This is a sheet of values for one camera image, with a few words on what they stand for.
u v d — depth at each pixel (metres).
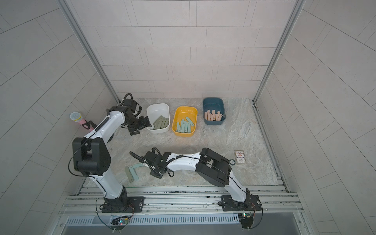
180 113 1.07
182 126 0.99
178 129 0.99
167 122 1.01
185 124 1.02
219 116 1.05
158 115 1.05
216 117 1.05
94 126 0.85
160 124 0.99
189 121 1.03
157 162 0.64
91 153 0.46
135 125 0.75
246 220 0.69
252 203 0.69
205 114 1.06
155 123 1.01
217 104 1.12
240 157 0.86
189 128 0.99
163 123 1.01
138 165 0.83
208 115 1.05
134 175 0.80
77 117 0.77
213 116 1.05
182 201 0.72
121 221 0.65
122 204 0.65
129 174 0.80
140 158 0.62
